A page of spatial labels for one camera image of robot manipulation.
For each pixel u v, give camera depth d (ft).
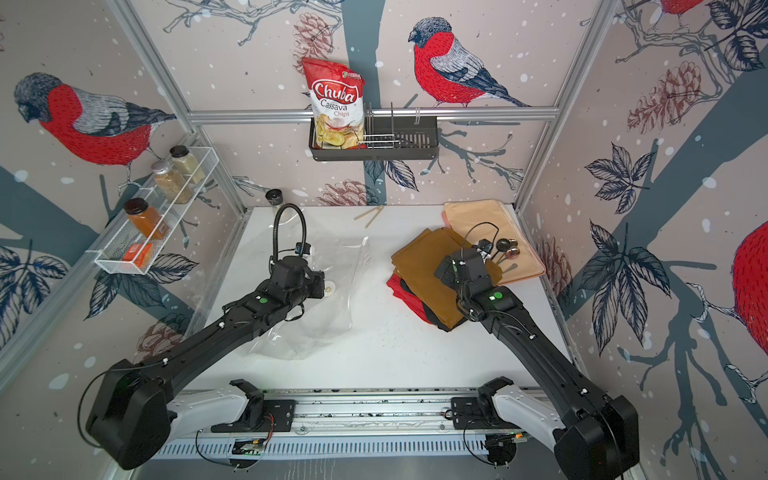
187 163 2.65
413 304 2.95
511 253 3.39
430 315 2.83
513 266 3.32
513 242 3.51
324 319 2.96
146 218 2.20
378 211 4.00
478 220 3.89
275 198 3.61
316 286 2.45
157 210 2.38
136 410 1.29
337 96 2.55
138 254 2.14
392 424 2.39
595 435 1.21
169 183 2.45
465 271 1.91
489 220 3.87
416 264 2.97
